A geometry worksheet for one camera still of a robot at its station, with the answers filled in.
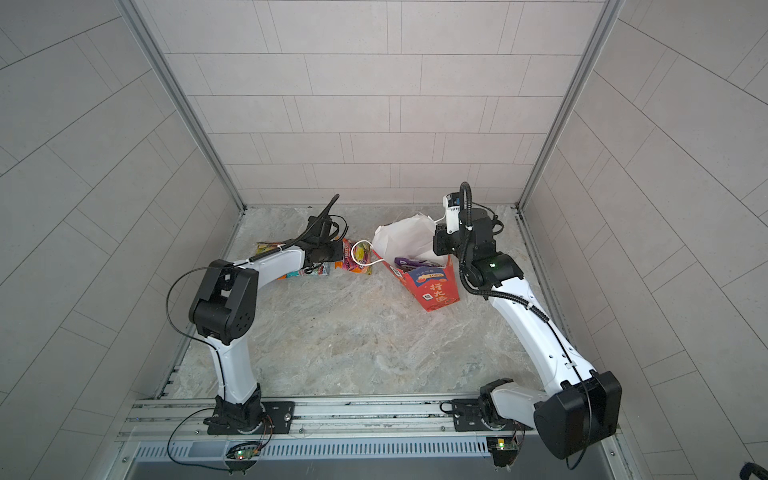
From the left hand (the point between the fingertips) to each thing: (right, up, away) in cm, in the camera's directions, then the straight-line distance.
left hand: (347, 243), depth 99 cm
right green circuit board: (+41, -46, -30) cm, 69 cm away
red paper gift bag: (+20, -1, -6) cm, 21 cm away
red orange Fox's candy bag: (-28, -1, 0) cm, 28 cm away
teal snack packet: (-8, -8, -2) cm, 12 cm away
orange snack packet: (+3, -4, -3) cm, 6 cm away
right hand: (+27, +6, -23) cm, 36 cm away
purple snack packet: (+20, -6, -12) cm, 24 cm away
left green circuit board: (-17, -44, -35) cm, 59 cm away
